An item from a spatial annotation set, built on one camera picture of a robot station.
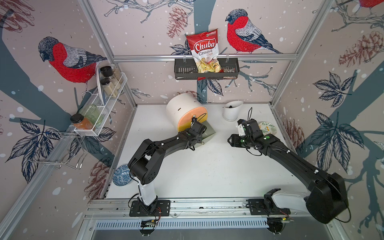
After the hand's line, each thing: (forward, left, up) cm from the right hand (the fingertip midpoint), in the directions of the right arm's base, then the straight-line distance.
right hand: (230, 139), depth 84 cm
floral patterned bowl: (+18, -30, -13) cm, 37 cm away
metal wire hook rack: (-21, +71, +22) cm, 77 cm away
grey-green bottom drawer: (+10, +11, -9) cm, 17 cm away
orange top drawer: (+12, +19, +9) cm, 24 cm away
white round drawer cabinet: (+19, +31, +7) cm, 38 cm away
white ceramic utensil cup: (+26, -4, -4) cm, 27 cm away
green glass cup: (+1, +72, +19) cm, 74 cm away
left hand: (+8, +19, -6) cm, 21 cm away
